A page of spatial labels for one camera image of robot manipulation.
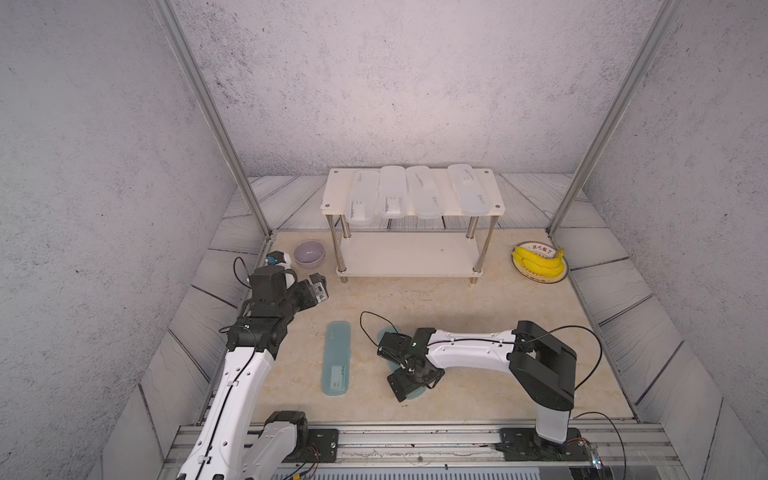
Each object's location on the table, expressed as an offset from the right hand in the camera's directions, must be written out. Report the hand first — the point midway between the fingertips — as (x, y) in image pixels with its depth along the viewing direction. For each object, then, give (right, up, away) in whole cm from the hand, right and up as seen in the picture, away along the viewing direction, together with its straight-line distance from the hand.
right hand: (412, 387), depth 82 cm
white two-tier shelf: (-1, +36, +22) cm, 43 cm away
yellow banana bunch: (+47, +32, +21) cm, 60 cm away
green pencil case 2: (+1, -1, -2) cm, 3 cm away
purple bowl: (-36, +36, +28) cm, 58 cm away
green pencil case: (-22, +6, +7) cm, 24 cm away
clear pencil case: (-5, +53, 0) cm, 53 cm away
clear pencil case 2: (+16, +52, 0) cm, 55 cm away
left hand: (-25, +29, -6) cm, 39 cm away
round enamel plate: (+51, +38, +31) cm, 71 cm away
